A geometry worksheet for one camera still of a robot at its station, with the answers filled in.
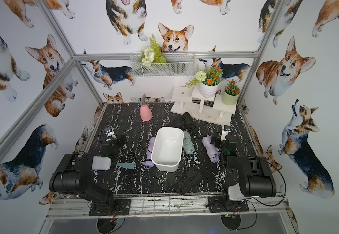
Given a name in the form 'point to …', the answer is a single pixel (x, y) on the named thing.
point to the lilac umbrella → (213, 153)
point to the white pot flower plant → (209, 79)
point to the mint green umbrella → (188, 145)
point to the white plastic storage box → (167, 148)
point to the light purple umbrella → (149, 163)
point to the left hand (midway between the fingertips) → (115, 131)
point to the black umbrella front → (182, 186)
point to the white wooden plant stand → (214, 110)
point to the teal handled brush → (128, 165)
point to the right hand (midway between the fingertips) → (219, 132)
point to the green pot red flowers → (231, 93)
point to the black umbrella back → (186, 121)
